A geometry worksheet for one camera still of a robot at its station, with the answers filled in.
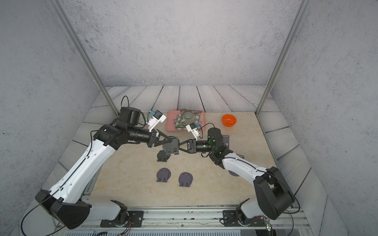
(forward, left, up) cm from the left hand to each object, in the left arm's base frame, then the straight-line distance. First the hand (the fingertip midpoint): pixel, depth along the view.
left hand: (170, 139), depth 64 cm
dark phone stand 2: (+10, +10, -33) cm, 36 cm away
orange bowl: (+38, -37, -30) cm, 61 cm away
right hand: (-1, -2, -8) cm, 8 cm away
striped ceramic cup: (+41, -8, -30) cm, 51 cm away
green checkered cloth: (+35, 0, -32) cm, 47 cm away
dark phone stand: (-1, 0, -4) cm, 4 cm away
